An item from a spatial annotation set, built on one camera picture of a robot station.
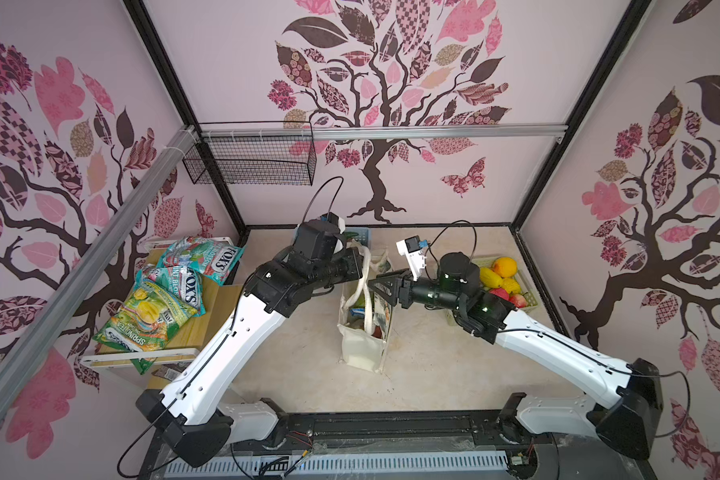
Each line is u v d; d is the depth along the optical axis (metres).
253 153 0.95
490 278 0.96
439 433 0.75
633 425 0.38
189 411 0.37
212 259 0.63
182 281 0.59
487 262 1.01
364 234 1.10
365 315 0.62
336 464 0.70
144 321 0.53
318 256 0.48
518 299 0.90
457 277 0.51
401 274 0.60
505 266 0.97
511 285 0.95
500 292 0.93
